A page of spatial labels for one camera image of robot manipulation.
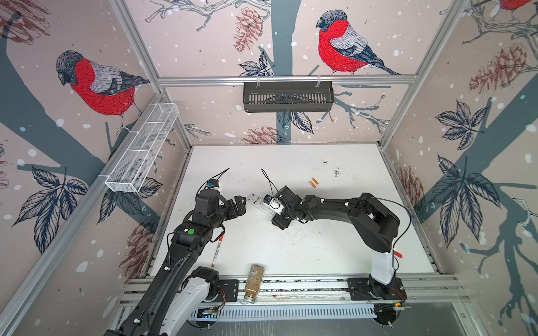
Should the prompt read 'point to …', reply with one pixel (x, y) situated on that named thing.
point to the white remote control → (258, 201)
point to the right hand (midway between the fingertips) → (276, 217)
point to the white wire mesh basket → (130, 171)
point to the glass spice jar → (253, 283)
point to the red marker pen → (220, 239)
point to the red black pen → (398, 254)
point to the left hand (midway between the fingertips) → (235, 201)
